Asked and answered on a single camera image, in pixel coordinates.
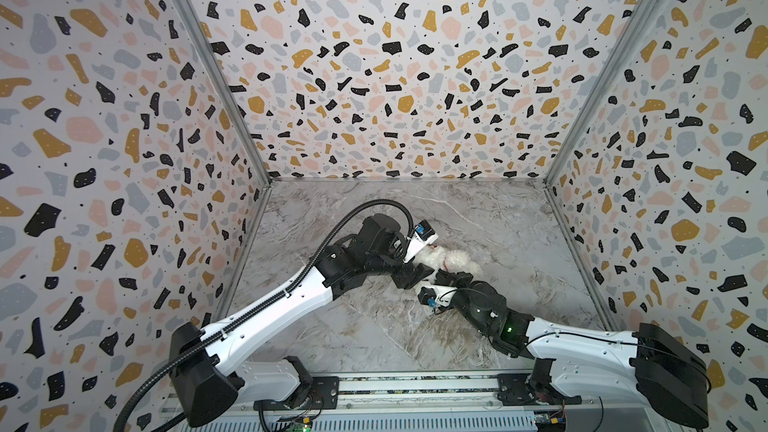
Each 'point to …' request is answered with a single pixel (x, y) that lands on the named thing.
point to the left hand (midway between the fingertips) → (431, 256)
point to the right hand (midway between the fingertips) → (437, 261)
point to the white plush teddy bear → (432, 259)
